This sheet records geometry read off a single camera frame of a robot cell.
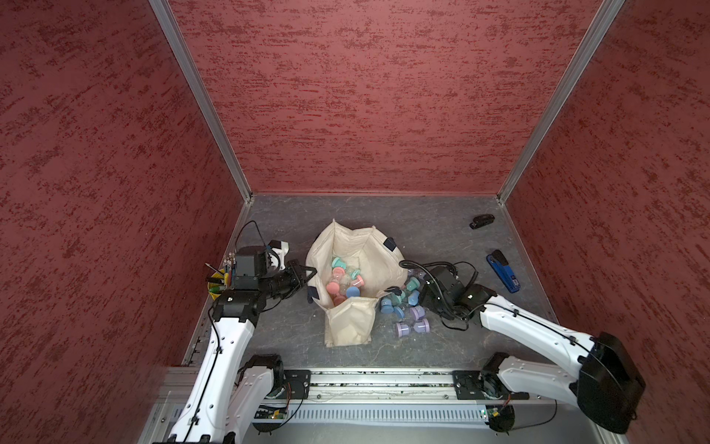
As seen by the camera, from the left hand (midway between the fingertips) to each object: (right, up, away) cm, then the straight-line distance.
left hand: (316, 277), depth 73 cm
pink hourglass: (+11, -5, +17) cm, 21 cm away
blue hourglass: (+9, -8, +14) cm, 19 cm away
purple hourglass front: (+31, -17, +9) cm, 36 cm away
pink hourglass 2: (+5, -6, +13) cm, 16 cm away
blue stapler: (+62, -1, +24) cm, 67 cm away
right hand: (+32, -11, +11) cm, 36 cm away
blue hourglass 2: (+29, -10, +14) cm, 34 cm away
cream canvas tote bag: (+18, +4, +15) cm, 23 cm away
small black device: (+62, +15, +38) cm, 74 cm away
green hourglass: (+9, -3, +20) cm, 22 cm away
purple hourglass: (+30, -13, +11) cm, 35 cm away
